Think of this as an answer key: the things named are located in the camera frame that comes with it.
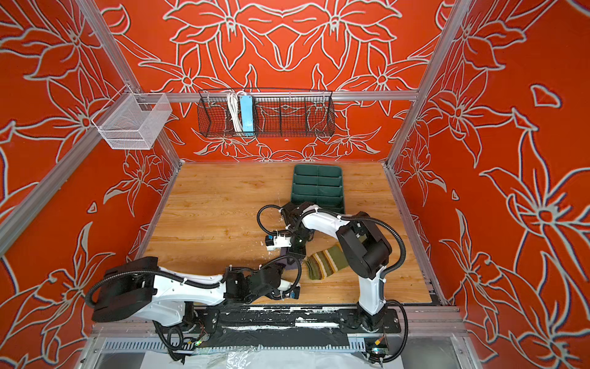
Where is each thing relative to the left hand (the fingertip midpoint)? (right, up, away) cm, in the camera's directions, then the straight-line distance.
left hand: (284, 267), depth 80 cm
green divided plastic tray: (+16, +29, +24) cm, 41 cm away
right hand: (+1, +2, +6) cm, 6 cm away
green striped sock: (+16, 0, +6) cm, 17 cm away
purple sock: (+2, +1, +2) cm, 3 cm away
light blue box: (-16, +58, +10) cm, 60 cm away
